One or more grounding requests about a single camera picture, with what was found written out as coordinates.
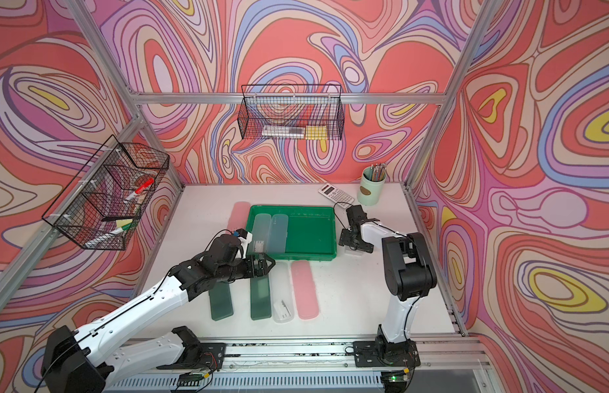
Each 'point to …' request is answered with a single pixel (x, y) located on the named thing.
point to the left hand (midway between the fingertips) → (268, 265)
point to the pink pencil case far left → (239, 216)
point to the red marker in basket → (149, 183)
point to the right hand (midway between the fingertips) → (355, 248)
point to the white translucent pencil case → (282, 309)
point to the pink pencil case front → (304, 291)
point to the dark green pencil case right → (260, 305)
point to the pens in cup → (377, 171)
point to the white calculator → (336, 196)
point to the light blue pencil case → (278, 233)
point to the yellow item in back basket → (316, 133)
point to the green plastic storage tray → (312, 231)
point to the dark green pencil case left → (220, 297)
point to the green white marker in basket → (109, 235)
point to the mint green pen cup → (370, 191)
